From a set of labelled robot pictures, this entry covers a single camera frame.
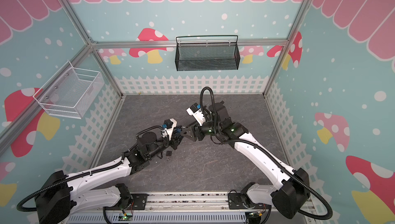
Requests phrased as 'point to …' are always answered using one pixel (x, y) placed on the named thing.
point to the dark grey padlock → (168, 153)
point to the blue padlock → (178, 130)
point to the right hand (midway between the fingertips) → (184, 130)
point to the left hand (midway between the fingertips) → (184, 131)
